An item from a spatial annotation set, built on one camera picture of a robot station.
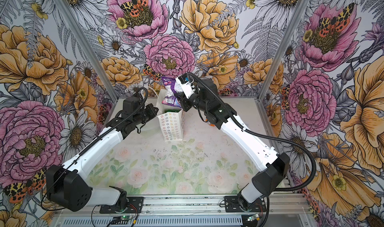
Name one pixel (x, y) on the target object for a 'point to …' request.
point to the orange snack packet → (211, 124)
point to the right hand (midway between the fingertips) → (177, 97)
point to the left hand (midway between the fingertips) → (159, 113)
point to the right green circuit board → (255, 217)
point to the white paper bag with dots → (172, 123)
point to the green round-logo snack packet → (172, 110)
